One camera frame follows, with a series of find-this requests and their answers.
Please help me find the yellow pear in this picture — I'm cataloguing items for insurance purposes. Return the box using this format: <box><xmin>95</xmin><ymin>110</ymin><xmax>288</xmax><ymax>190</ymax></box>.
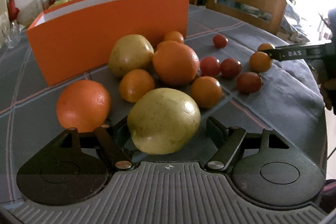
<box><xmin>108</xmin><ymin>35</ymin><xmax>154</xmax><ymax>78</ymax></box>
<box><xmin>127</xmin><ymin>88</ymin><xmax>201</xmax><ymax>155</ymax></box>

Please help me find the person's right hand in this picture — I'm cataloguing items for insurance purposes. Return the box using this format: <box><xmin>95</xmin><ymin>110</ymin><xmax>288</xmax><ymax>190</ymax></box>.
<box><xmin>318</xmin><ymin>79</ymin><xmax>336</xmax><ymax>114</ymax></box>

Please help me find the large orange left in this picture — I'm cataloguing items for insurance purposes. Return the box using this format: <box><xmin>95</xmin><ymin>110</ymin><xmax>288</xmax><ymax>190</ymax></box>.
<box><xmin>56</xmin><ymin>80</ymin><xmax>112</xmax><ymax>132</ymax></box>

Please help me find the large orange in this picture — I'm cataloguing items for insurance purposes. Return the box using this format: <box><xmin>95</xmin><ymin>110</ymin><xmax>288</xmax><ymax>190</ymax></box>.
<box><xmin>56</xmin><ymin>80</ymin><xmax>112</xmax><ymax>132</ymax></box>
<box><xmin>152</xmin><ymin>40</ymin><xmax>200</xmax><ymax>86</ymax></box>

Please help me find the small tangerine front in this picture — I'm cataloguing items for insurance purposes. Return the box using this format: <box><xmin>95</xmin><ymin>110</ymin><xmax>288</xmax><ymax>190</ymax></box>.
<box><xmin>190</xmin><ymin>76</ymin><xmax>222</xmax><ymax>108</ymax></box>

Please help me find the small tangerine behind pear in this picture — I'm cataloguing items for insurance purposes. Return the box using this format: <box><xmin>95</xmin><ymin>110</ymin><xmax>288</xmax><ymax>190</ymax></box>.
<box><xmin>118</xmin><ymin>69</ymin><xmax>155</xmax><ymax>103</ymax></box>

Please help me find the front red tomato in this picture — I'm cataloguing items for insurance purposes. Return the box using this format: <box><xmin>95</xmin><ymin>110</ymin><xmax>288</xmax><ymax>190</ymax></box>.
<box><xmin>236</xmin><ymin>72</ymin><xmax>263</xmax><ymax>94</ymax></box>

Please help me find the middle red tomato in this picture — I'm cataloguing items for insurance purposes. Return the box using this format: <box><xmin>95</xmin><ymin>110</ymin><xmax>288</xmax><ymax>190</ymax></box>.
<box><xmin>220</xmin><ymin>58</ymin><xmax>242</xmax><ymax>79</ymax></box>

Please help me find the left red tomato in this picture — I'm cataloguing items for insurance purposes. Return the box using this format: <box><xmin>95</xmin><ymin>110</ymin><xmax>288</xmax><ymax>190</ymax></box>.
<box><xmin>200</xmin><ymin>56</ymin><xmax>221</xmax><ymax>77</ymax></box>

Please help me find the near right wooden chair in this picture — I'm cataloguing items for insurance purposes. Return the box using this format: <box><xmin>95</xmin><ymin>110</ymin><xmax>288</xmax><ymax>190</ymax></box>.
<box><xmin>206</xmin><ymin>0</ymin><xmax>287</xmax><ymax>35</ymax></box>

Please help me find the large orange centre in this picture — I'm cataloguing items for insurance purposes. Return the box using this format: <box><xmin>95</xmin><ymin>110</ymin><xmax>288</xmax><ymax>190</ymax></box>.
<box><xmin>152</xmin><ymin>40</ymin><xmax>200</xmax><ymax>86</ymax></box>

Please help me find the lone red tomato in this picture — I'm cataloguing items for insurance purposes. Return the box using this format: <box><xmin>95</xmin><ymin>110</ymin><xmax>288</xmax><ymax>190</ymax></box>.
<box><xmin>213</xmin><ymin>34</ymin><xmax>228</xmax><ymax>49</ymax></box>

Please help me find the orange cardboard box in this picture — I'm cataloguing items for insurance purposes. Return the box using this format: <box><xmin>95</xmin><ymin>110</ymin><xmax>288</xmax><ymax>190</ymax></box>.
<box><xmin>26</xmin><ymin>0</ymin><xmax>189</xmax><ymax>86</ymax></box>

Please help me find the small tangerine near box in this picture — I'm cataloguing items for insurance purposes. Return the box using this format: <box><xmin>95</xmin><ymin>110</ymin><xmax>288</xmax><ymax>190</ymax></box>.
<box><xmin>163</xmin><ymin>31</ymin><xmax>184</xmax><ymax>44</ymax></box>

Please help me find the clear drinking glass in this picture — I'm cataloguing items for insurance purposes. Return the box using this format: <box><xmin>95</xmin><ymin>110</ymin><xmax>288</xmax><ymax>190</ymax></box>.
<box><xmin>2</xmin><ymin>20</ymin><xmax>21</xmax><ymax>49</ymax></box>

